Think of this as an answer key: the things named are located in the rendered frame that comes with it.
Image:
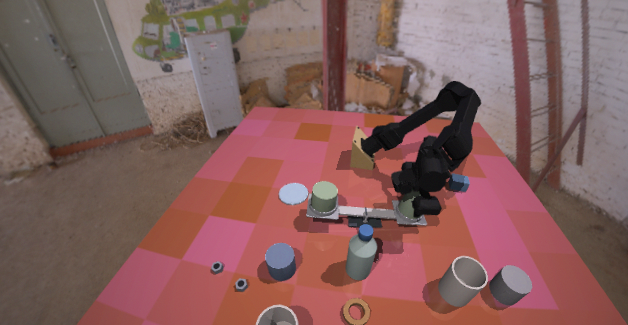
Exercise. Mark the grey hex nut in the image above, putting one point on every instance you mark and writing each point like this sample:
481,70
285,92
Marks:
217,267
241,285

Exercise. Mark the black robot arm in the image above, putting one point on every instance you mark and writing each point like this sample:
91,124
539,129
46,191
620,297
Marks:
433,162

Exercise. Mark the tan ring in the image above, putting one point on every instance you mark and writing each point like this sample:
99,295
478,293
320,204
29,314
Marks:
359,302

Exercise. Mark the small blue block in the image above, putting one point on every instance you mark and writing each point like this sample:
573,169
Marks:
459,182

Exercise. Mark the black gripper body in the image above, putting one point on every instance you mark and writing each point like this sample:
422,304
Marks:
423,204

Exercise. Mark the grey bottle with blue cap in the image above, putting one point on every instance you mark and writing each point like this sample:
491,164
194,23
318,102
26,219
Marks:
361,253

